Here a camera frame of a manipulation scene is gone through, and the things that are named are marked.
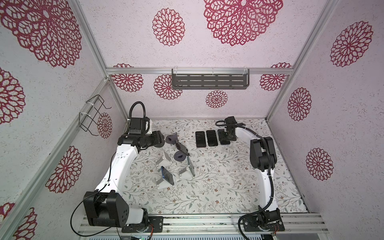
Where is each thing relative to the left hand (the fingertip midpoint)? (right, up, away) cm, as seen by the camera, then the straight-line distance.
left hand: (159, 140), depth 82 cm
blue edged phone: (+39, +2, +17) cm, 42 cm away
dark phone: (+11, -7, +27) cm, 30 cm away
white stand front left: (+1, -24, +3) cm, 25 cm away
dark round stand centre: (+10, -11, +16) cm, 22 cm away
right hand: (+42, +2, +27) cm, 50 cm away
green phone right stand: (+17, -17, +12) cm, 27 cm away
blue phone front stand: (+3, -22, +11) cm, 25 cm away
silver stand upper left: (+1, -14, +12) cm, 18 cm away
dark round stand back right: (+4, 0, +21) cm, 22 cm away
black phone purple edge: (+24, 0, +27) cm, 36 cm away
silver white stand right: (+14, -20, +8) cm, 25 cm away
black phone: (+33, 0, +28) cm, 43 cm away
